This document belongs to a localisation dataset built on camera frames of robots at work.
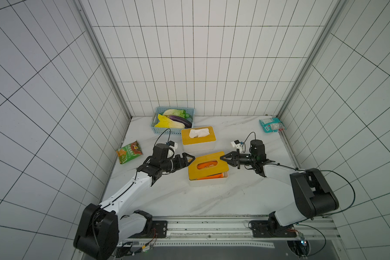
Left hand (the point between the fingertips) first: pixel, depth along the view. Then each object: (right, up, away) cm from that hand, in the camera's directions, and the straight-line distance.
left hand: (187, 163), depth 81 cm
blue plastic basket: (-20, +17, +26) cm, 37 cm away
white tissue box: (+7, +6, +17) cm, 19 cm away
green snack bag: (-37, +3, +14) cm, 40 cm away
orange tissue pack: (+11, -1, +5) cm, 12 cm away
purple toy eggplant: (-3, +22, +29) cm, 37 cm away
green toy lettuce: (-7, +29, +30) cm, 43 cm away
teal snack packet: (+58, +21, +29) cm, 68 cm away
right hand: (+15, +2, 0) cm, 15 cm away
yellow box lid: (+4, -5, 0) cm, 7 cm away
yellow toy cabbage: (-15, +22, +25) cm, 37 cm away
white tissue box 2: (+14, -10, +2) cm, 17 cm away
